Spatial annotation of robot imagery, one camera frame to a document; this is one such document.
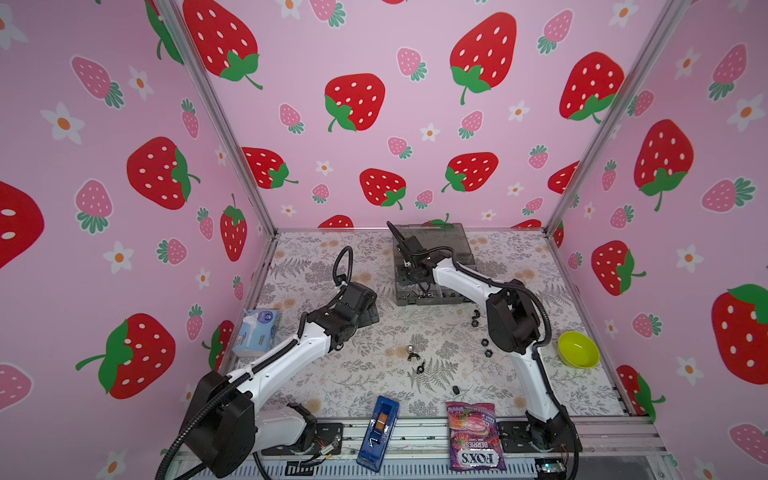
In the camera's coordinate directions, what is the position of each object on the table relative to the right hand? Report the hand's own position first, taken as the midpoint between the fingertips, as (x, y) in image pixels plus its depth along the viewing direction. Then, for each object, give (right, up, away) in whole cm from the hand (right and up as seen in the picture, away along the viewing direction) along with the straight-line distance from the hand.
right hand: (404, 273), depth 100 cm
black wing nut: (+2, -24, -12) cm, 27 cm away
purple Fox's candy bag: (+17, -39, -28) cm, 51 cm away
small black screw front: (+14, -31, -19) cm, 39 cm away
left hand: (-13, -10, -15) cm, 22 cm away
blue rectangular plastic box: (-7, -37, -30) cm, 48 cm away
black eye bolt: (+4, -27, -14) cm, 31 cm away
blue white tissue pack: (-44, -17, -13) cm, 49 cm away
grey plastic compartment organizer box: (+12, +14, +20) cm, 27 cm away
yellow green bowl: (+52, -23, -12) cm, 58 cm away
